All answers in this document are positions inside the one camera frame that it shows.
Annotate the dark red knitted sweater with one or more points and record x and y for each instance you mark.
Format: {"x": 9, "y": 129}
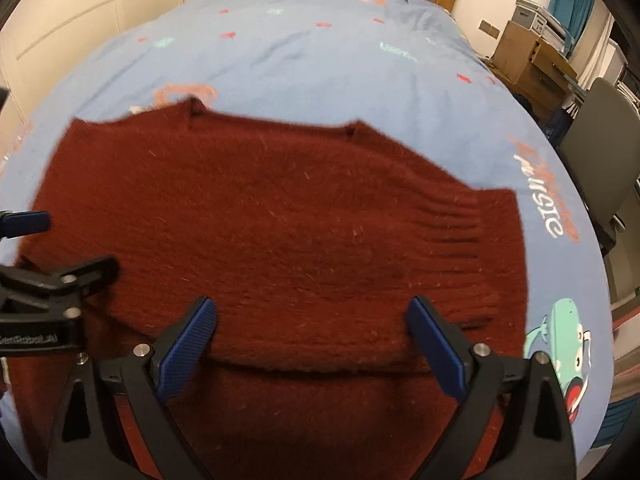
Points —
{"x": 275, "y": 220}

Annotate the dark backpack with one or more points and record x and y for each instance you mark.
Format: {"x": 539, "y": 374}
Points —
{"x": 550, "y": 125}

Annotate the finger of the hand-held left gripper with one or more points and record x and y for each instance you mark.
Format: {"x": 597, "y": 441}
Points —
{"x": 30, "y": 222}
{"x": 50, "y": 282}

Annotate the wall socket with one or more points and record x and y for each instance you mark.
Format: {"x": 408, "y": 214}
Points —
{"x": 489, "y": 28}

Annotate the grey printer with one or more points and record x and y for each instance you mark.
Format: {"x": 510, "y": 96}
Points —
{"x": 532, "y": 15}

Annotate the blue printed blanket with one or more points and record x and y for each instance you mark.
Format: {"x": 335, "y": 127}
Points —
{"x": 310, "y": 60}

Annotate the white wardrobe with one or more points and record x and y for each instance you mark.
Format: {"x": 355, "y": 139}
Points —
{"x": 75, "y": 20}

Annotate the teal curtain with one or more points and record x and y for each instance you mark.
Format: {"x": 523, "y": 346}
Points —
{"x": 570, "y": 0}

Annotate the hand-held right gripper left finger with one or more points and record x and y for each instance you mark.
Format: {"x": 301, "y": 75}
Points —
{"x": 182, "y": 350}

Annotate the grey chair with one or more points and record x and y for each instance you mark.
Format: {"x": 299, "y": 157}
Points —
{"x": 605, "y": 150}

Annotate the wooden nightstand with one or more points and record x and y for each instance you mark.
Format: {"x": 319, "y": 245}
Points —
{"x": 530, "y": 65}

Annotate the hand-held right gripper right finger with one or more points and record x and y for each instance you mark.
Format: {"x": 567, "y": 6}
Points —
{"x": 440, "y": 350}

